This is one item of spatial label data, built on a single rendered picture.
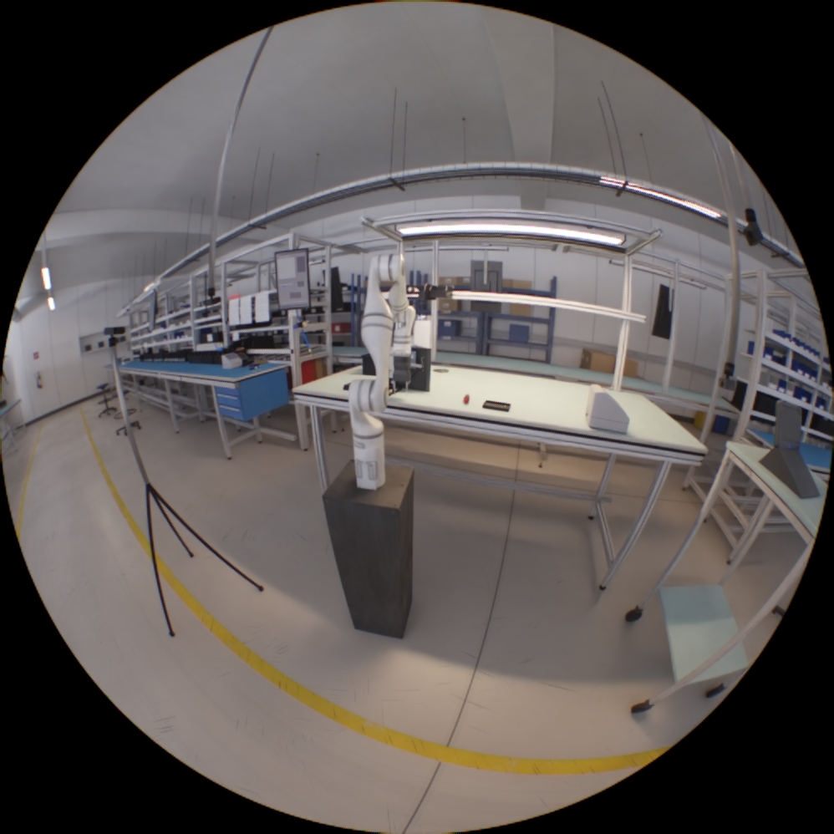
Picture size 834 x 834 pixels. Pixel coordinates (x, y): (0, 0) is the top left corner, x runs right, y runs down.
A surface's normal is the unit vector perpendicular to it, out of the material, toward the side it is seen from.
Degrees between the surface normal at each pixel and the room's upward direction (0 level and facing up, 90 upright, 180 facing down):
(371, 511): 90
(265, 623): 0
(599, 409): 90
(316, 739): 0
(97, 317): 90
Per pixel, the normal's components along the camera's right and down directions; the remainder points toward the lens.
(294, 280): 0.06, 0.52
